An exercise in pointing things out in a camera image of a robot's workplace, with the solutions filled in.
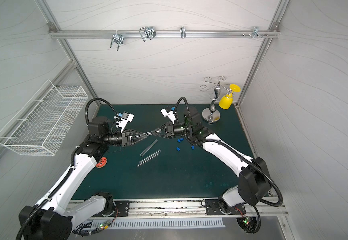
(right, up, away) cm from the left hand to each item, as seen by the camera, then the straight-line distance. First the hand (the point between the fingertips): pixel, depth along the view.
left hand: (142, 138), depth 65 cm
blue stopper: (+16, -11, +30) cm, 35 cm away
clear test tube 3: (-1, -14, +26) cm, 30 cm away
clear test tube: (+2, +2, 0) cm, 3 cm away
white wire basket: (-48, +5, +3) cm, 49 cm away
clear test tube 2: (-4, -11, +31) cm, 33 cm away
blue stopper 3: (+18, -5, +34) cm, 39 cm away
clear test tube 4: (-3, -17, +25) cm, 30 cm away
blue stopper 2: (+16, -6, +33) cm, 38 cm away
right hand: (+4, +2, 0) cm, 4 cm away
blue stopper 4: (+25, -10, +30) cm, 41 cm away
